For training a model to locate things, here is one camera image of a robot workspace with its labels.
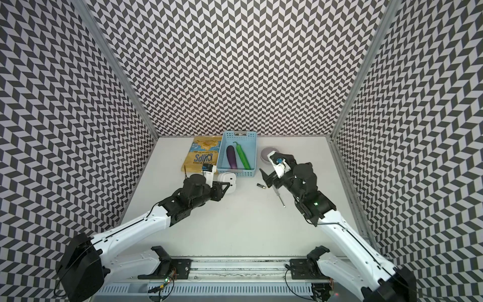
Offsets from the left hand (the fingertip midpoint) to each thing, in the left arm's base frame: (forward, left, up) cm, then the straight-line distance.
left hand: (225, 186), depth 80 cm
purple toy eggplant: (+25, 0, -11) cm, 28 cm away
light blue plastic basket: (+31, -3, -14) cm, 34 cm away
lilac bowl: (+23, -18, -9) cm, 31 cm away
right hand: (+3, -19, +12) cm, 23 cm away
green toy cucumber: (+27, -7, -14) cm, 31 cm away
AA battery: (+9, -17, -16) cm, 25 cm away
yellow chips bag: (+30, +16, -11) cm, 36 cm away
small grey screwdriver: (+4, -25, -15) cm, 29 cm away
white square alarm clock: (+3, -2, +2) cm, 4 cm away
